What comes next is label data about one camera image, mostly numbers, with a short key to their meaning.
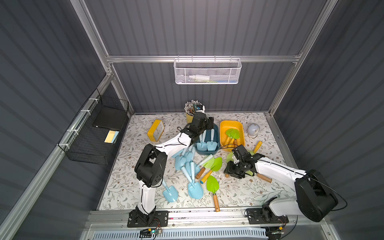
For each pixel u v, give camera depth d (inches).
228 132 41.8
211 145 39.0
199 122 27.9
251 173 27.1
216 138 40.3
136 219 28.4
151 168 20.3
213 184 32.6
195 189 32.5
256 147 38.7
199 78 36.2
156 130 39.9
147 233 28.2
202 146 39.0
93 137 31.0
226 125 42.9
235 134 41.4
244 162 29.0
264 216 26.0
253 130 39.9
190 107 39.0
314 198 16.9
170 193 32.4
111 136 29.6
